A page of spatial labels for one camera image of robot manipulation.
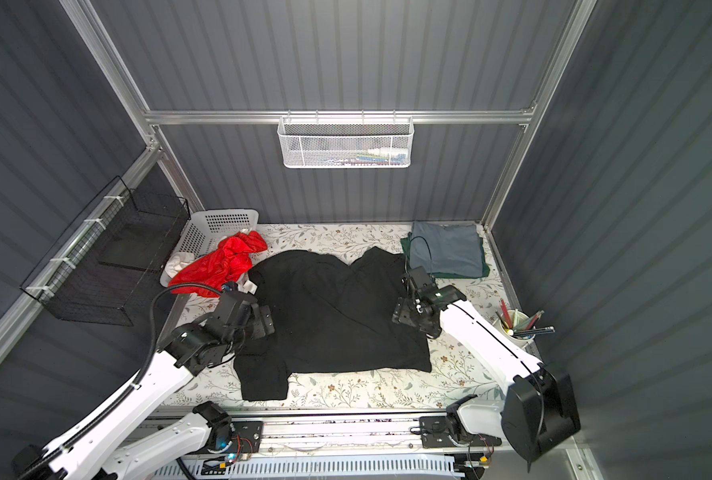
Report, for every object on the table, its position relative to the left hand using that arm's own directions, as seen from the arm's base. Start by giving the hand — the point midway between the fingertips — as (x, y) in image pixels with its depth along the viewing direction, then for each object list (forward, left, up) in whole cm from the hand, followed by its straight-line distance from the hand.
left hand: (262, 317), depth 77 cm
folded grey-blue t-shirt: (+28, -58, -9) cm, 65 cm away
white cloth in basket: (+25, +32, -5) cm, 41 cm away
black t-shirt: (+8, -16, -16) cm, 24 cm away
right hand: (+1, -40, -6) cm, 41 cm away
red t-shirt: (+21, +17, -4) cm, 28 cm away
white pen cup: (-3, -70, -6) cm, 70 cm away
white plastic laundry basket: (+45, +33, -12) cm, 57 cm away
